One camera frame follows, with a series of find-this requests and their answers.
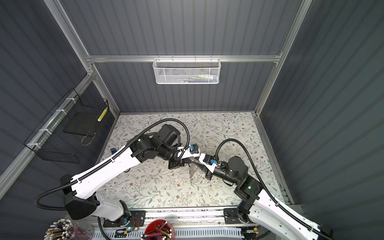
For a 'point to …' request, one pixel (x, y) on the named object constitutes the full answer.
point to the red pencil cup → (159, 229)
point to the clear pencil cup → (65, 229)
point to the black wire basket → (68, 133)
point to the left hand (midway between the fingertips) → (190, 159)
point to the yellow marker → (102, 114)
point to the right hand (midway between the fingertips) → (197, 160)
